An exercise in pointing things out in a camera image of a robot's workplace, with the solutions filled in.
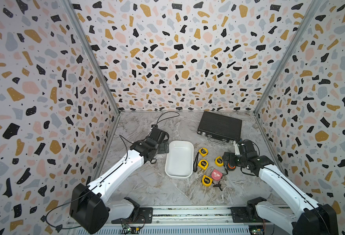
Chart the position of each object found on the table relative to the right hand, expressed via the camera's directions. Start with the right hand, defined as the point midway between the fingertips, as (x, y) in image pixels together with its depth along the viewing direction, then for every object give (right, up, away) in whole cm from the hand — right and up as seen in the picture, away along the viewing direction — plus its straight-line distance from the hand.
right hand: (230, 157), depth 85 cm
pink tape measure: (-7, -11, +1) cm, 13 cm away
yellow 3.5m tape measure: (-14, +1, +10) cm, 17 cm away
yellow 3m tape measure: (-15, -5, +5) cm, 16 cm away
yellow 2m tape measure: (-14, -13, -1) cm, 19 cm away
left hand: (-40, +8, -3) cm, 41 cm away
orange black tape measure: (+2, -7, +3) cm, 8 cm away
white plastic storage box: (-29, -4, +8) cm, 30 cm away
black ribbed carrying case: (-1, +16, +19) cm, 25 cm away
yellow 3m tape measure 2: (-5, -4, +6) cm, 9 cm away
